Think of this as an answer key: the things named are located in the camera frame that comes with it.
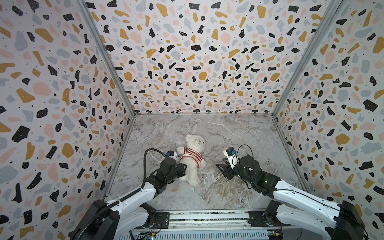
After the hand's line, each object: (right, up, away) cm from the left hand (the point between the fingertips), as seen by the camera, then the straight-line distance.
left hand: (189, 164), depth 84 cm
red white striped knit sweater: (0, +6, +4) cm, 7 cm away
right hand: (+16, +4, -8) cm, 19 cm away
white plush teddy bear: (+5, +10, +8) cm, 14 cm away
